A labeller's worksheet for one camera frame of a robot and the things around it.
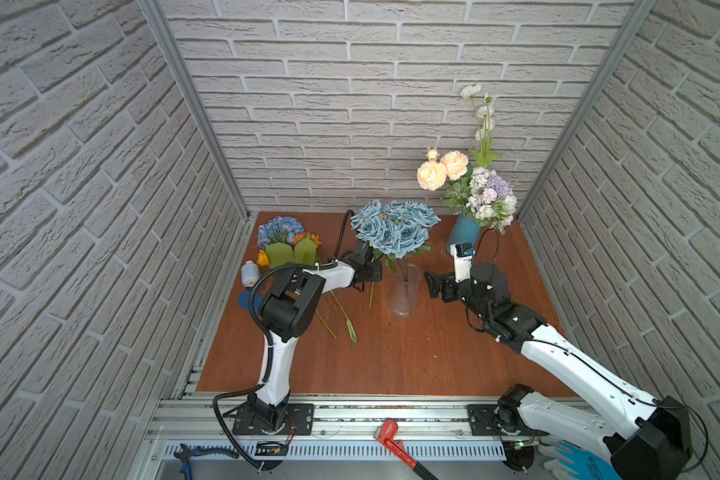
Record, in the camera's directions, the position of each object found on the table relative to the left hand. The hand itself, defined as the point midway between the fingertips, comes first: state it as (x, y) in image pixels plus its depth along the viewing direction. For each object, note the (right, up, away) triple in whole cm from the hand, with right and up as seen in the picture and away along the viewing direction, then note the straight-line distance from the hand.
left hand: (379, 266), depth 102 cm
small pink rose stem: (-3, -9, -5) cm, 11 cm away
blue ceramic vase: (+30, +13, -2) cm, 33 cm away
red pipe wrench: (+1, -38, -31) cm, 49 cm away
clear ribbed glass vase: (+7, -5, -16) cm, 19 cm away
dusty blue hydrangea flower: (+3, +12, -32) cm, 35 cm away
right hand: (+16, +2, -25) cm, 30 cm away
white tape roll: (-42, -2, -8) cm, 43 cm away
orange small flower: (-39, +3, -5) cm, 39 cm away
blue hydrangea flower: (-36, +13, +2) cm, 38 cm away
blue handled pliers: (-46, -42, -34) cm, 71 cm away
